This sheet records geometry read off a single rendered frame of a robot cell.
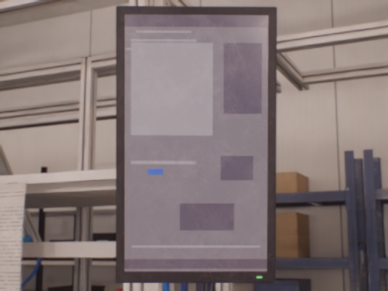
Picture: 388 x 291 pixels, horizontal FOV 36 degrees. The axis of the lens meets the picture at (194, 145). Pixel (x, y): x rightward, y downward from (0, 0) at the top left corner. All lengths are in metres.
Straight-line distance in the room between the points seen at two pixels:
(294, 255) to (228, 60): 3.25
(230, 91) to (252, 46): 0.09
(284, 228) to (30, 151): 2.81
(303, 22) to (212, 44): 3.98
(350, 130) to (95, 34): 2.61
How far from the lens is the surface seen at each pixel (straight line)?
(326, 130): 4.80
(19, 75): 2.43
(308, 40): 2.01
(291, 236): 4.28
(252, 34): 1.13
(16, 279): 1.57
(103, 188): 1.56
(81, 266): 2.15
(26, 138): 6.11
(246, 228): 1.12
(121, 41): 1.12
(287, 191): 4.32
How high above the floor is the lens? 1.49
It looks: 10 degrees up
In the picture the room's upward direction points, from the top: straight up
